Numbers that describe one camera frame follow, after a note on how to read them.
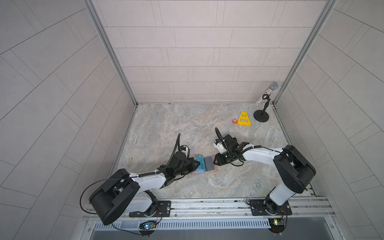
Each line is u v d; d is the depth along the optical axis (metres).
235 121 1.05
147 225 0.65
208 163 0.85
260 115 1.08
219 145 0.82
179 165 0.67
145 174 0.52
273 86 0.88
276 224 0.68
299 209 0.72
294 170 0.45
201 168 0.82
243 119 1.07
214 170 0.83
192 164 0.73
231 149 0.70
